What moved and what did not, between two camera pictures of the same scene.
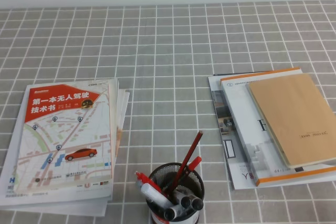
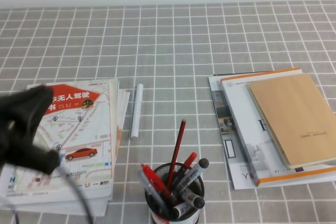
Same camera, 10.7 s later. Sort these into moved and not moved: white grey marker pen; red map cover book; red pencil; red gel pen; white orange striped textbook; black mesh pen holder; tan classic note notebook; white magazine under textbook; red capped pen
Moved: white grey marker pen; red pencil; red gel pen; red capped pen
Not moved: white magazine under textbook; black mesh pen holder; red map cover book; tan classic note notebook; white orange striped textbook
